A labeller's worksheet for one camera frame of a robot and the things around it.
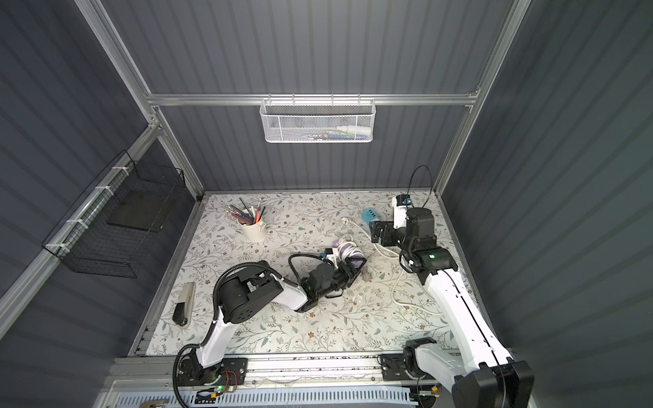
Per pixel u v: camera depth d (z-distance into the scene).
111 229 0.72
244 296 0.54
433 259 0.53
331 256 0.87
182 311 0.82
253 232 1.01
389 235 0.68
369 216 1.08
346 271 0.82
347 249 0.93
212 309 0.54
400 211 0.68
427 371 0.60
